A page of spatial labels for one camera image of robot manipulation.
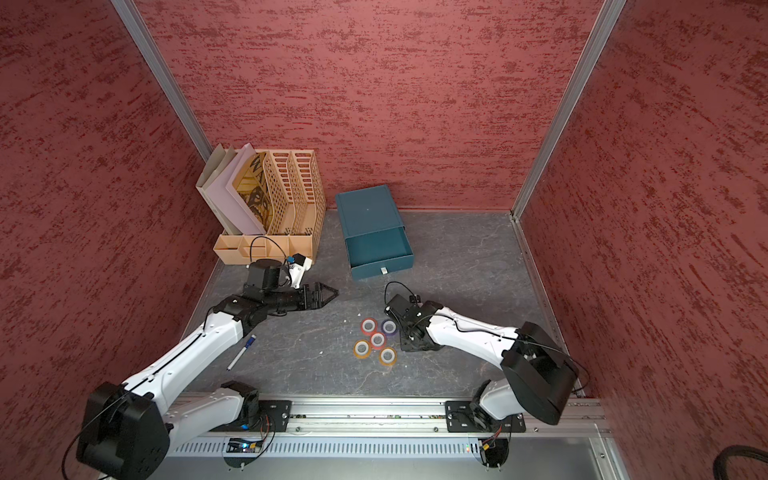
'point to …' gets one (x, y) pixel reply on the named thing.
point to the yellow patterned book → (251, 187)
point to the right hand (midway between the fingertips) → (415, 348)
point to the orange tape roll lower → (388, 357)
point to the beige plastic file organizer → (298, 191)
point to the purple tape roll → (389, 327)
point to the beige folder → (220, 158)
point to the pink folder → (230, 200)
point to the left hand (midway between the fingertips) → (327, 300)
